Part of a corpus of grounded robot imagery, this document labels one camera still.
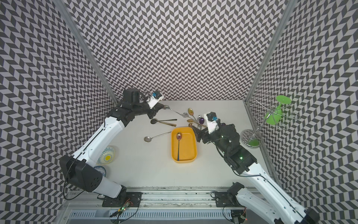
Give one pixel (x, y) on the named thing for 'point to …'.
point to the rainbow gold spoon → (191, 112)
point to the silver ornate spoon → (184, 114)
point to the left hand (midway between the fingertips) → (161, 106)
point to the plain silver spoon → (148, 138)
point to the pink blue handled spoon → (179, 136)
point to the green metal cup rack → (266, 111)
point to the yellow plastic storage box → (187, 145)
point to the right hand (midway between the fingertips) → (200, 125)
